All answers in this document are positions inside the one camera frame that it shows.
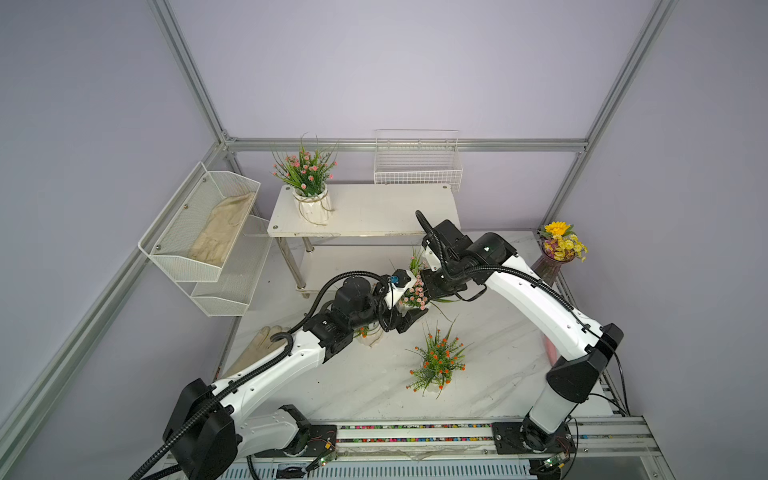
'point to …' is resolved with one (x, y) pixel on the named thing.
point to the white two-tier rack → (327, 231)
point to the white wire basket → (418, 157)
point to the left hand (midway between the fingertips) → (412, 297)
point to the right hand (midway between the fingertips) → (429, 295)
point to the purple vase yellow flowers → (560, 244)
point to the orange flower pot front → (438, 363)
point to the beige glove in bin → (216, 236)
